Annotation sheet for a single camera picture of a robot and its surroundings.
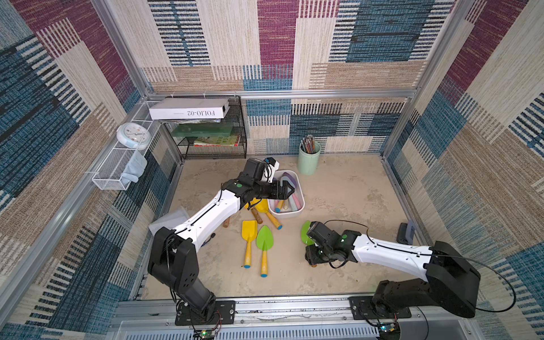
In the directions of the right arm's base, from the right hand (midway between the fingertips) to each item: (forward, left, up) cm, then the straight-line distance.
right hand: (309, 254), depth 84 cm
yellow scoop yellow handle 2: (+11, +24, -1) cm, 27 cm away
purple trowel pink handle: (+23, +3, +2) cm, 23 cm away
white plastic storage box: (+19, +8, +3) cm, 21 cm away
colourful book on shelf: (+47, +39, +18) cm, 64 cm away
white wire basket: (+14, +66, +32) cm, 75 cm away
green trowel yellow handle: (+6, +18, -2) cm, 19 cm away
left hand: (+19, +9, +19) cm, 28 cm away
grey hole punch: (+8, -39, +2) cm, 40 cm away
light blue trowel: (+25, +6, +2) cm, 25 cm away
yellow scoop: (+23, +11, +2) cm, 25 cm away
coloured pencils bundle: (+48, -3, +15) cm, 50 cm away
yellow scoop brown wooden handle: (+16, +21, 0) cm, 26 cm away
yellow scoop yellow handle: (+22, +19, +2) cm, 29 cm away
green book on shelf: (+47, +45, +25) cm, 70 cm away
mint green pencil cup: (+45, -3, +4) cm, 45 cm away
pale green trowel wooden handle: (+14, +34, +1) cm, 37 cm away
